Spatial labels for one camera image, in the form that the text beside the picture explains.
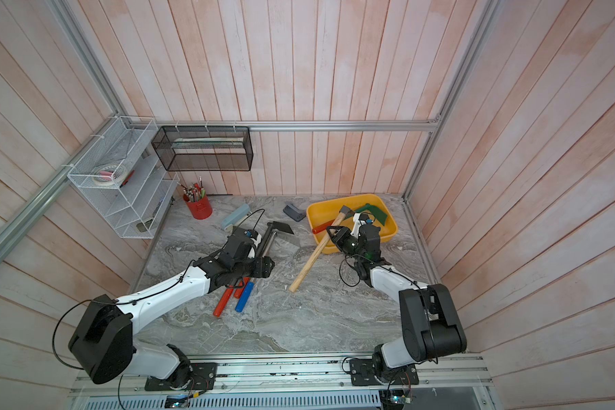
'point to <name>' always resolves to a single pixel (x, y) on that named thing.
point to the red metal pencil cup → (200, 209)
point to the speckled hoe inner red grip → (272, 226)
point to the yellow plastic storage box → (321, 213)
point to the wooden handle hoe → (344, 210)
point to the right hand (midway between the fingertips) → (327, 227)
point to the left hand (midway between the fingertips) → (264, 266)
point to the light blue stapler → (231, 219)
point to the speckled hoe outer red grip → (223, 301)
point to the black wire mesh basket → (204, 149)
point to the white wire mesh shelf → (136, 205)
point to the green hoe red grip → (377, 214)
